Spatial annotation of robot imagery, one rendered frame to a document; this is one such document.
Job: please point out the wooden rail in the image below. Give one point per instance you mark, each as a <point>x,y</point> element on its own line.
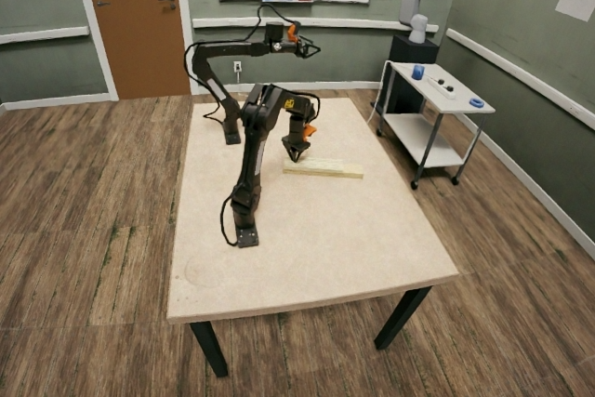
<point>351,171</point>

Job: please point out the light wooden slat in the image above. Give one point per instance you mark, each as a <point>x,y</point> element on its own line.
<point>314,164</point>

